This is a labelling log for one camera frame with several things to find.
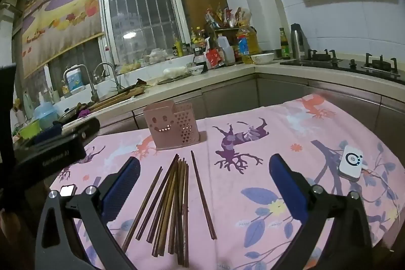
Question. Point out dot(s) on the small patterned bowl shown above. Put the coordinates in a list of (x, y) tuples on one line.
[(196, 70)]

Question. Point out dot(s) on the white power bank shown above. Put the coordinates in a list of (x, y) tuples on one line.
[(349, 164)]

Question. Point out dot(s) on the blue plastic container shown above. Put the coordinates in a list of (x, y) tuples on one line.
[(46, 115)]

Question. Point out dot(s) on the steel pot lid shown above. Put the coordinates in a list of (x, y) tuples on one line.
[(68, 114)]

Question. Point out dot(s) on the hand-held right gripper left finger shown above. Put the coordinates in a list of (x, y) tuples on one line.
[(121, 191)]

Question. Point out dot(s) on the purple cloth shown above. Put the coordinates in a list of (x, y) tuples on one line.
[(84, 113)]

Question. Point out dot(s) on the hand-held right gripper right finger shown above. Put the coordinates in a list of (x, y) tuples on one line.
[(286, 187)]

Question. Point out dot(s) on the white canister blue label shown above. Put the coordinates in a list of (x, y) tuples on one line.
[(76, 81)]

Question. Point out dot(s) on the row of condiment bottles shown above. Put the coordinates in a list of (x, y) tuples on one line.
[(180, 48)]

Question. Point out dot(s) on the white bowl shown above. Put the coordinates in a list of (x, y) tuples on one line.
[(262, 58)]

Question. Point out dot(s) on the yellow food bag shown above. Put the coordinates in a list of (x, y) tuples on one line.
[(131, 67)]

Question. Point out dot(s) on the red packet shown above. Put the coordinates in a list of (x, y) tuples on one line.
[(214, 58)]

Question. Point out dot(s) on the stack of seasoning packets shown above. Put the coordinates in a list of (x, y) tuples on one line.
[(227, 18)]

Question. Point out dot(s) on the clear bags of food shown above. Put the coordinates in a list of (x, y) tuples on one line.
[(155, 56)]

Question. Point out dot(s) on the green bowl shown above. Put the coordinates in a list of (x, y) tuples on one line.
[(30, 130)]

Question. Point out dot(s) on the barred window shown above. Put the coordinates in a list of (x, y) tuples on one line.
[(142, 4)]

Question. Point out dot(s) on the brown wooden board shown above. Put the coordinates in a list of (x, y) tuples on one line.
[(202, 1)]

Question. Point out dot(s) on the bunch of wooden chopsticks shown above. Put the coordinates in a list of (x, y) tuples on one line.
[(177, 194)]

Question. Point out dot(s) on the pink printed tablecloth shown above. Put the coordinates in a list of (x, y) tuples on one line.
[(221, 194)]

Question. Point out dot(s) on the fruit printed window blind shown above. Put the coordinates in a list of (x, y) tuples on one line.
[(63, 13)]

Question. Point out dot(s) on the pale green bottle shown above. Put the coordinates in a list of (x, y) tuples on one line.
[(28, 105)]

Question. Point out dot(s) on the dark steel thermos jug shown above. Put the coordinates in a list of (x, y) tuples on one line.
[(297, 42)]

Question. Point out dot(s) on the black gas stove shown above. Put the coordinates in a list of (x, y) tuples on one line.
[(348, 64)]

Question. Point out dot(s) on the grey kitchen base cabinet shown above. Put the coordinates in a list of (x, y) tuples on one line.
[(231, 96)]

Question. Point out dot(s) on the round dark tray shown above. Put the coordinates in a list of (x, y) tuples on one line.
[(171, 80)]

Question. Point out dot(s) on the pink smiley utensil holder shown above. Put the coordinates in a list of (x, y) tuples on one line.
[(158, 127)]

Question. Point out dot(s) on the large cooking oil bottle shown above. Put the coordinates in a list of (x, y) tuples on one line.
[(248, 48)]

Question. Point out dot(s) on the steel faucet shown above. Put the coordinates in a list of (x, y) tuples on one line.
[(116, 81), (94, 96)]

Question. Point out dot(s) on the white plastic jug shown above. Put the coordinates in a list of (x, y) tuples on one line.
[(226, 51)]

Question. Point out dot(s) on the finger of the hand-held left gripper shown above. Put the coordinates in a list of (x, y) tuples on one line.
[(47, 134), (80, 128)]

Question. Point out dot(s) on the green sauce bottle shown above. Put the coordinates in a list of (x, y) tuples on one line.
[(284, 48)]

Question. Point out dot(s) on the white food bundle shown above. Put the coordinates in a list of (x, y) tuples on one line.
[(174, 71)]

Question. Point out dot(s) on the wooden cutting board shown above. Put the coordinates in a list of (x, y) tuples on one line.
[(117, 97)]

